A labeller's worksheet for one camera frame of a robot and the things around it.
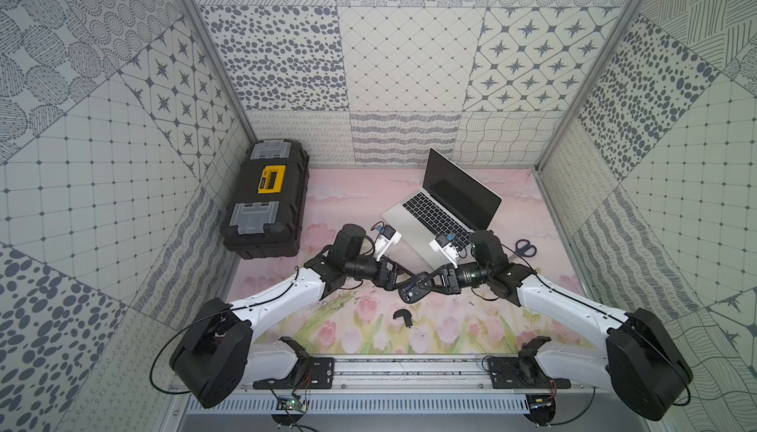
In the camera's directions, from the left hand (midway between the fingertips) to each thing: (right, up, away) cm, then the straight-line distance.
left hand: (410, 267), depth 75 cm
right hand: (+4, -5, 0) cm, 6 cm away
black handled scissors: (+40, +1, +23) cm, 47 cm away
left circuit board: (-30, -32, -4) cm, 44 cm away
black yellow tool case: (-43, +14, +11) cm, 47 cm away
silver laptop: (+15, +11, +31) cm, 37 cm away
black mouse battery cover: (0, -16, +9) cm, 19 cm away
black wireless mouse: (0, -6, -2) cm, 6 cm away
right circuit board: (+33, -34, -3) cm, 47 cm away
